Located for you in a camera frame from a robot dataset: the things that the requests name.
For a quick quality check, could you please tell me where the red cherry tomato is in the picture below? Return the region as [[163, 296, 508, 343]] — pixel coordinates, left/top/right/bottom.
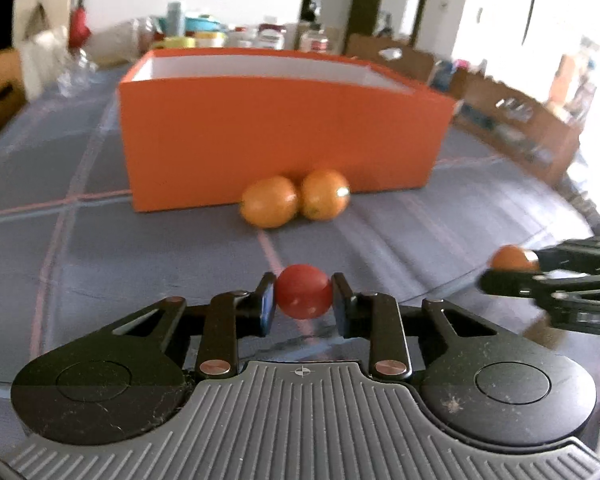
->
[[275, 264, 332, 320]]

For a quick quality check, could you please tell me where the white bottle with red label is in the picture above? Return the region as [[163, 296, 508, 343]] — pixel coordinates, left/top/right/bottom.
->
[[257, 22, 287, 51]]

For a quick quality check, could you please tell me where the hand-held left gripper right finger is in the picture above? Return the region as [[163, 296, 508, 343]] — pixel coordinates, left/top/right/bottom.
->
[[331, 272, 518, 382]]

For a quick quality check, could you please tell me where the orange cardboard box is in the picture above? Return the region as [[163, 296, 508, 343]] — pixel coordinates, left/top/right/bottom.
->
[[118, 47, 457, 213]]

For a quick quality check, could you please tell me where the red folded umbrella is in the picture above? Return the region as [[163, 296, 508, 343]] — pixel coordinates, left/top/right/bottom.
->
[[68, 0, 92, 49]]

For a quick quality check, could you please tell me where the wooden chair with cloud cutout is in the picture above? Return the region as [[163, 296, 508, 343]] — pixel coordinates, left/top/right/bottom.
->
[[345, 34, 437, 84], [452, 72, 582, 184]]

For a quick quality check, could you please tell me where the small orange fruit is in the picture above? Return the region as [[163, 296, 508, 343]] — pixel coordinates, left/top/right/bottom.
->
[[300, 168, 352, 221], [490, 245, 540, 273], [240, 176, 300, 229]]

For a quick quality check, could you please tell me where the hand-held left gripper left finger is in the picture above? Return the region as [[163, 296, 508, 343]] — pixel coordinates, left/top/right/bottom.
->
[[82, 272, 277, 382]]

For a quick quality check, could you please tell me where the white paper bag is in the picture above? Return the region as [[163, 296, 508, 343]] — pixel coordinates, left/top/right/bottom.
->
[[12, 0, 76, 102]]

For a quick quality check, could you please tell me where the wooden chair with round hole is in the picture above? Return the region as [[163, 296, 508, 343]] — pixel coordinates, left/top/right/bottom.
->
[[0, 49, 27, 152]]

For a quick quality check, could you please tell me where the grey tumbler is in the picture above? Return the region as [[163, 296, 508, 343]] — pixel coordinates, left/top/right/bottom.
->
[[166, 1, 185, 34]]

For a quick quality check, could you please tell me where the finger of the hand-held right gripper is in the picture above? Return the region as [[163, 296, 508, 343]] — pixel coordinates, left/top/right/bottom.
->
[[529, 239, 600, 275], [480, 270, 600, 306]]

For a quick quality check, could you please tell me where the teal bowl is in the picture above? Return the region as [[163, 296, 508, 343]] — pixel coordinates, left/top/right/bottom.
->
[[185, 15, 222, 34]]

